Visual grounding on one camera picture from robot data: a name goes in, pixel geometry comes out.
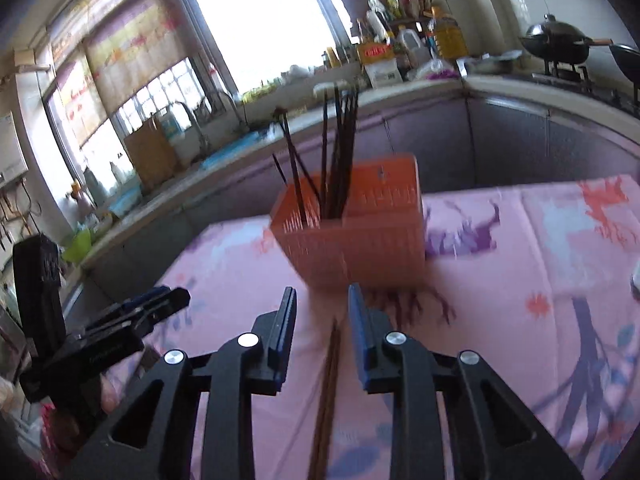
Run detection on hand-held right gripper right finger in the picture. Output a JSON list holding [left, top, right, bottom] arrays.
[[348, 283, 583, 480]]

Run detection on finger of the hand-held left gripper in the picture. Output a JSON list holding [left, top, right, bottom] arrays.
[[85, 287, 192, 342], [120, 285, 173, 311]]

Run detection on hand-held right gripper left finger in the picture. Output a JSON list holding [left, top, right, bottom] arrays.
[[75, 286, 298, 480]]

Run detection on orange plastic utensil basket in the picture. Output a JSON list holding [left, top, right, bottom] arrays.
[[270, 154, 427, 290]]

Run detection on single brown chopstick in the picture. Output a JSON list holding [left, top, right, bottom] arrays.
[[307, 325, 338, 480]]

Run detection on bundle of dark wooden chopsticks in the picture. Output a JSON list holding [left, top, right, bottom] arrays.
[[270, 82, 361, 228]]

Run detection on person's left hand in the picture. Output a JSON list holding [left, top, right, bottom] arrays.
[[97, 374, 122, 417]]

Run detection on green plastic bowl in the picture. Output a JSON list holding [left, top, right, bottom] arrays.
[[62, 227, 93, 263]]

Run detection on wooden cutting board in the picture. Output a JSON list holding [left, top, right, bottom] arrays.
[[123, 119, 180, 192]]

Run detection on pink floral tablecloth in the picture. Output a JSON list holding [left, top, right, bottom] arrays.
[[37, 174, 640, 480]]

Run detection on kitchen sink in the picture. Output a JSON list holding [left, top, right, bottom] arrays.
[[200, 130, 281, 171]]

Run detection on blue and white carton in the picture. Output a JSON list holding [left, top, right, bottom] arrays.
[[160, 112, 186, 148]]

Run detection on metal kitchen faucet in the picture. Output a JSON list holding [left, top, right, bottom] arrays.
[[207, 89, 248, 136], [172, 100, 211, 158]]

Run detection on patterned window blind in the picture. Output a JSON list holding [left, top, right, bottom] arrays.
[[50, 0, 188, 146]]

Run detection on grey kitchen counter cabinets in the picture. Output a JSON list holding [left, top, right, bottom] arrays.
[[65, 72, 640, 311]]

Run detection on white bag with yellow label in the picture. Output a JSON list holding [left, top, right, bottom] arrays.
[[357, 42, 403, 88]]

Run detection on white plastic jug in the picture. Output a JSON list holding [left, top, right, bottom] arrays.
[[395, 27, 431, 68]]

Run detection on yellow cooking oil bottle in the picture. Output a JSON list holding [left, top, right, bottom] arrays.
[[434, 16, 468, 60]]

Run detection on gas stove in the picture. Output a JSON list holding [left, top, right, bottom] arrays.
[[532, 57, 640, 116]]

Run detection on white wall water heater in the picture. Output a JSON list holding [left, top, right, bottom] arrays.
[[0, 112, 28, 186]]

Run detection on black wok with wooden handle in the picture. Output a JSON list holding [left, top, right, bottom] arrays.
[[518, 14, 613, 61]]

